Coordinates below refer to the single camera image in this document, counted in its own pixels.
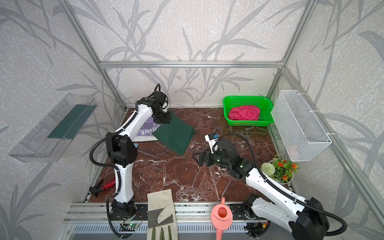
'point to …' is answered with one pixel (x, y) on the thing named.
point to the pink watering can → (222, 217)
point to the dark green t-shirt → (177, 134)
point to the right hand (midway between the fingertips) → (198, 149)
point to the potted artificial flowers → (281, 170)
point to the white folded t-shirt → (150, 137)
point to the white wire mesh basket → (302, 135)
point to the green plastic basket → (265, 104)
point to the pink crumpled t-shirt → (244, 113)
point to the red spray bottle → (97, 188)
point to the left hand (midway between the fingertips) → (172, 116)
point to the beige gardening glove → (162, 219)
